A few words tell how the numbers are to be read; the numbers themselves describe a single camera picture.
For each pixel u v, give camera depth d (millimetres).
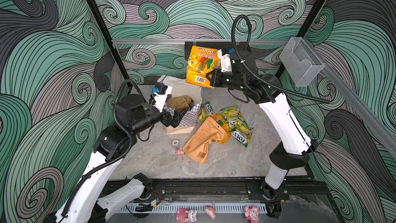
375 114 552
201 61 601
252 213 646
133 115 393
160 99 462
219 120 926
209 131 857
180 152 836
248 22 494
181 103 1007
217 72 519
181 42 933
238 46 946
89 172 356
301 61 792
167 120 487
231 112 1005
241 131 899
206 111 1005
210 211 641
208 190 744
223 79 526
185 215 646
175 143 835
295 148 414
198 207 698
